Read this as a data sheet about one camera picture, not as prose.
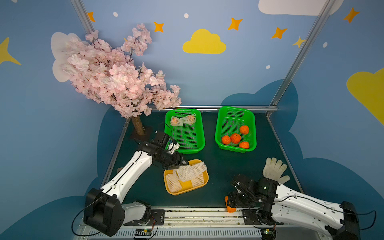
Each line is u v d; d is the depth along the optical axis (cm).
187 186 83
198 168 81
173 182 82
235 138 99
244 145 96
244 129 105
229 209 74
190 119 108
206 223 73
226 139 99
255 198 55
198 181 82
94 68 65
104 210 39
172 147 77
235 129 111
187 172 75
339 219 42
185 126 107
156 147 57
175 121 108
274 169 91
